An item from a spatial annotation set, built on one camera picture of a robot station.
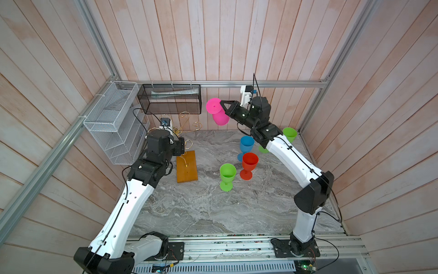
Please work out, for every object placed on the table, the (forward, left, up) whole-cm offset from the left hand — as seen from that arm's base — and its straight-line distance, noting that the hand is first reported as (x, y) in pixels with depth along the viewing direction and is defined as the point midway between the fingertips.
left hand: (173, 141), depth 70 cm
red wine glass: (+5, -37, -22) cm, 43 cm away
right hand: (+13, -19, +10) cm, 25 cm away
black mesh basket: (+44, +10, -10) cm, 46 cm away
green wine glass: (-2, -24, -24) cm, 34 cm away
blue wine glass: (+13, -35, -18) cm, 41 cm away
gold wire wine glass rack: (+6, -1, -33) cm, 34 cm away
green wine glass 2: (+25, -64, -20) cm, 71 cm away
